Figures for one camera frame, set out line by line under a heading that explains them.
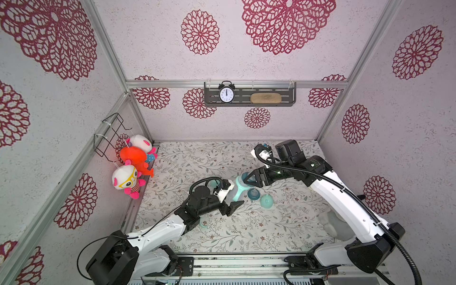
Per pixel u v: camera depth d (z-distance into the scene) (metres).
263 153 0.62
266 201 0.89
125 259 0.40
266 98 0.90
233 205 0.68
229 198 0.70
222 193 0.66
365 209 0.42
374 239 0.39
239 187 0.67
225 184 0.65
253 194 0.94
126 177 0.80
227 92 0.90
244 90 0.96
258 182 0.60
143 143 0.94
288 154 0.55
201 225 0.84
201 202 0.60
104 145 0.75
